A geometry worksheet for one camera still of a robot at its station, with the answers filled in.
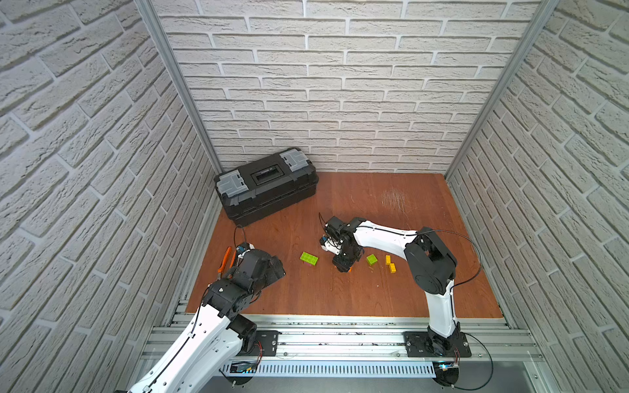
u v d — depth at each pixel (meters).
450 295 0.56
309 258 0.90
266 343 0.73
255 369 0.71
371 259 0.90
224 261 0.89
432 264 0.52
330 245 0.81
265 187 0.94
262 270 0.60
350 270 0.88
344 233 0.68
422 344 0.74
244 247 0.69
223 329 0.49
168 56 0.79
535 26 0.72
